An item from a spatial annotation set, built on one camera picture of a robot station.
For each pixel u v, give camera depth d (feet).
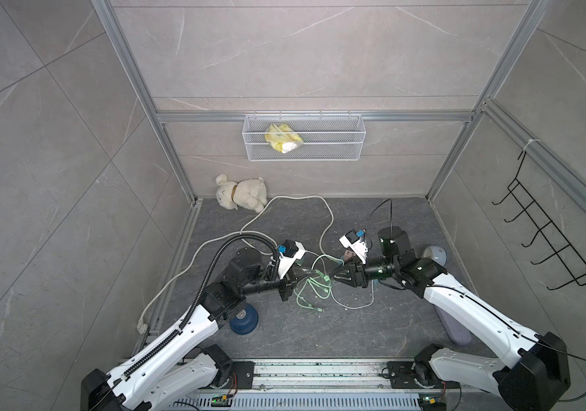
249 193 3.60
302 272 2.01
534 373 1.22
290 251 1.80
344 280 2.19
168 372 1.76
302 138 2.84
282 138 2.78
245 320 2.45
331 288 2.26
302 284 2.10
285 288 1.88
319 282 2.16
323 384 2.39
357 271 2.05
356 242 2.12
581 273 1.92
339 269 2.17
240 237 1.68
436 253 2.97
